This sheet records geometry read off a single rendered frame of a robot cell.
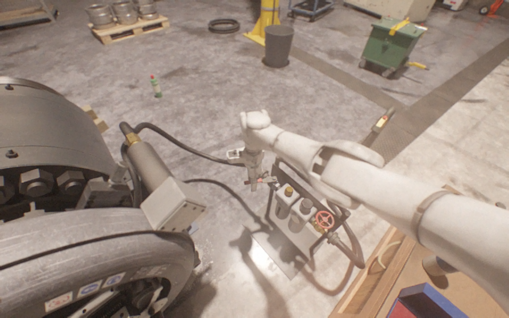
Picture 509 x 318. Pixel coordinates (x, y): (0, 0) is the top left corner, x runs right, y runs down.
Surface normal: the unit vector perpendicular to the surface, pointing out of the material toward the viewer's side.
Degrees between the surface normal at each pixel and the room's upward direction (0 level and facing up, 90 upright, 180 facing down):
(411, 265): 0
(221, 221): 0
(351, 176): 46
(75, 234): 39
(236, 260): 0
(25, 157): 33
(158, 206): 22
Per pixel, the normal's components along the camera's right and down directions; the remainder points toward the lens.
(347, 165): -0.58, -0.22
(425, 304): -0.74, 0.44
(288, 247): 0.02, -0.62
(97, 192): 0.66, 0.59
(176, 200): -0.26, -0.38
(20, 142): 0.40, -0.80
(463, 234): -0.92, -0.33
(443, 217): -0.80, -0.56
